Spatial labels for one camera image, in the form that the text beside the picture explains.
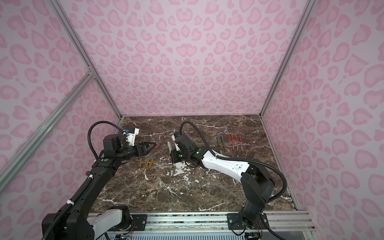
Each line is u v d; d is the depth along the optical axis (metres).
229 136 1.07
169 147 0.82
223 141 1.04
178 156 0.70
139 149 0.69
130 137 0.72
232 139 1.04
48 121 0.65
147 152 0.70
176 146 0.69
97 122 0.63
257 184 0.44
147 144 0.77
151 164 0.93
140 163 0.94
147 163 0.93
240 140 1.04
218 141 1.04
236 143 1.04
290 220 0.74
